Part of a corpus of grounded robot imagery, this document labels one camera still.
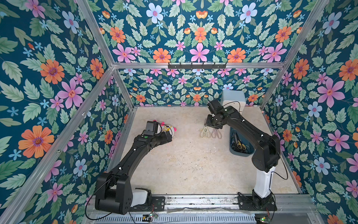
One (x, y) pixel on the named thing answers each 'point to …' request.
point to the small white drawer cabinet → (235, 98)
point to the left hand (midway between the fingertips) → (167, 136)
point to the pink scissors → (216, 132)
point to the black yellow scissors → (239, 145)
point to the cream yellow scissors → (205, 132)
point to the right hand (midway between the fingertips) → (208, 123)
